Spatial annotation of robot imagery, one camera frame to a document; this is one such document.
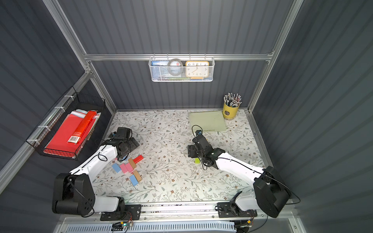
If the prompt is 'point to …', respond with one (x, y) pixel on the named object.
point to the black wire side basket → (72, 101)
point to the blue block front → (133, 180)
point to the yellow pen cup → (232, 102)
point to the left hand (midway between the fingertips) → (131, 147)
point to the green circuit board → (119, 226)
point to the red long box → (82, 128)
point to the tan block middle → (132, 163)
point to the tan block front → (137, 175)
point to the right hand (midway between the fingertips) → (192, 148)
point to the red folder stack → (69, 137)
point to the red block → (138, 159)
